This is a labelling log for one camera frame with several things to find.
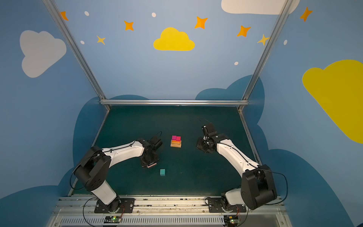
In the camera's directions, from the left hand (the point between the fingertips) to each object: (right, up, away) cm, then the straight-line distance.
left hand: (156, 163), depth 89 cm
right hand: (+27, +13, -2) cm, 30 cm away
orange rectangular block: (+12, +13, +7) cm, 19 cm away
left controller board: (-19, -23, -18) cm, 35 cm away
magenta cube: (+11, +16, +7) cm, 20 cm away
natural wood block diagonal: (+11, +11, +9) cm, 18 cm away
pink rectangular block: (-2, +1, -6) cm, 6 cm away
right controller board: (+42, -24, -17) cm, 51 cm away
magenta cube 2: (+14, +15, +5) cm, 21 cm away
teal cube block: (+4, -4, -5) cm, 7 cm away
